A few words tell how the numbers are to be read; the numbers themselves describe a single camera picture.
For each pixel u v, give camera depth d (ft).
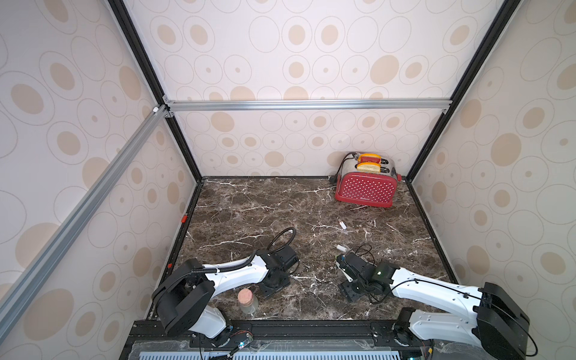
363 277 2.07
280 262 2.20
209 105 3.04
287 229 2.67
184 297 1.40
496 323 1.34
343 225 3.29
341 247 3.09
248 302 2.34
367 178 3.18
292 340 2.40
